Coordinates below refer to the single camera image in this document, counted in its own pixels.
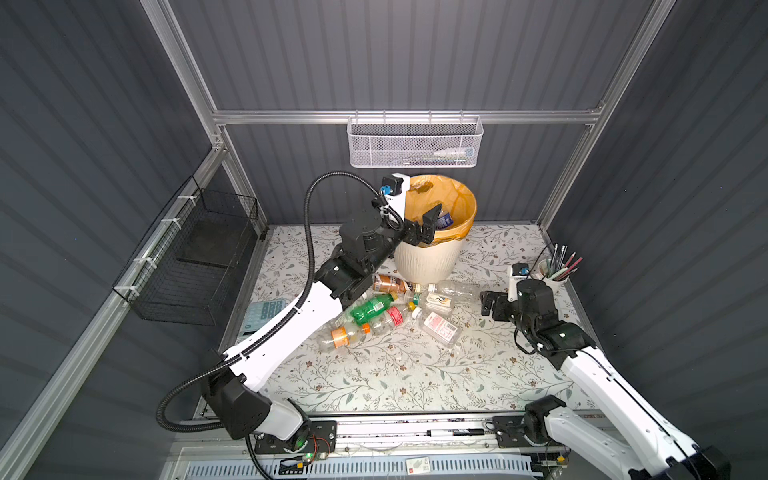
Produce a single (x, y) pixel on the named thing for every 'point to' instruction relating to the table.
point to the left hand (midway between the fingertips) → (420, 198)
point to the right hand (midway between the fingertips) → (501, 296)
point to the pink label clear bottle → (394, 317)
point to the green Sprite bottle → (364, 312)
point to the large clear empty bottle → (464, 294)
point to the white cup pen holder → (560, 288)
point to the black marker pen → (455, 432)
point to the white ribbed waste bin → (430, 264)
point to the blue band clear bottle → (444, 220)
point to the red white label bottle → (440, 328)
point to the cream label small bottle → (439, 304)
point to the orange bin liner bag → (426, 192)
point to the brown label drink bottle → (389, 284)
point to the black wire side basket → (179, 272)
